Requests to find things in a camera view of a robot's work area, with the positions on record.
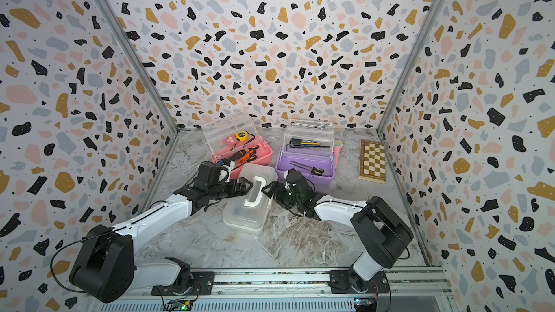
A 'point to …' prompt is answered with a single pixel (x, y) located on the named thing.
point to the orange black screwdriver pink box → (241, 155)
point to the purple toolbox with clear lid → (308, 147)
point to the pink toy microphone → (337, 146)
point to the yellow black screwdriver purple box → (311, 169)
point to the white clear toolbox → (246, 212)
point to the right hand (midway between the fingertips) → (266, 194)
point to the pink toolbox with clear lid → (217, 131)
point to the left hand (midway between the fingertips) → (248, 185)
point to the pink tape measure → (231, 140)
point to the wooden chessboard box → (372, 163)
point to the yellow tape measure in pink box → (242, 136)
